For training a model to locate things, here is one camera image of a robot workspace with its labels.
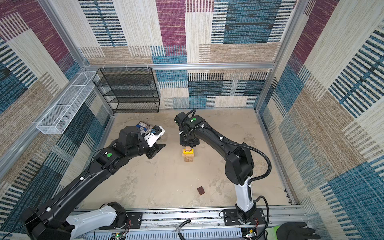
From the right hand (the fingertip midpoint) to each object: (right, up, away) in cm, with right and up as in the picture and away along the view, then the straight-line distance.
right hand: (187, 146), depth 84 cm
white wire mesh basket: (-61, +19, -10) cm, 64 cm away
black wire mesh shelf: (-44, +37, +26) cm, 63 cm away
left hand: (-12, +5, -12) cm, 18 cm away
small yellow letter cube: (+2, -5, +5) cm, 7 cm away
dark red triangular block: (+7, -23, -3) cm, 25 cm away
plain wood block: (0, -6, +5) cm, 8 cm away
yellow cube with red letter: (-2, -5, +5) cm, 7 cm away
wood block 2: (+2, -10, +9) cm, 13 cm away
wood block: (-1, -9, +8) cm, 12 cm away
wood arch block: (0, -1, -1) cm, 2 cm away
